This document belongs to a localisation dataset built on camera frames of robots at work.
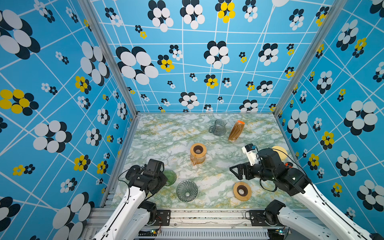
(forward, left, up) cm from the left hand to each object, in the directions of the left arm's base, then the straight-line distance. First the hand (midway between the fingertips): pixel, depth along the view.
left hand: (166, 179), depth 81 cm
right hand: (+2, -36, +13) cm, 39 cm away
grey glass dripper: (-5, -11, -3) cm, 13 cm away
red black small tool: (+11, -73, -4) cm, 74 cm away
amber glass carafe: (+13, -17, -4) cm, 22 cm away
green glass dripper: (+2, -2, 0) cm, 3 cm away
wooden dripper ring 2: (-4, -42, -5) cm, 42 cm away
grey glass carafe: (+35, -32, +2) cm, 47 cm away
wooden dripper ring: (+18, -17, +2) cm, 25 cm away
